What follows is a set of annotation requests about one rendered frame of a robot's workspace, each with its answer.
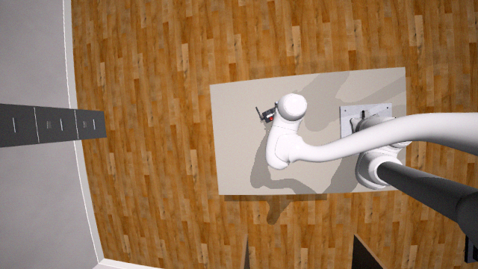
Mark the dark grey power strip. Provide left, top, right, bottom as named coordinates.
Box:
left=258, top=107, right=275, bottom=123

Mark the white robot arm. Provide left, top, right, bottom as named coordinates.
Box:
left=265, top=93, right=478, bottom=249

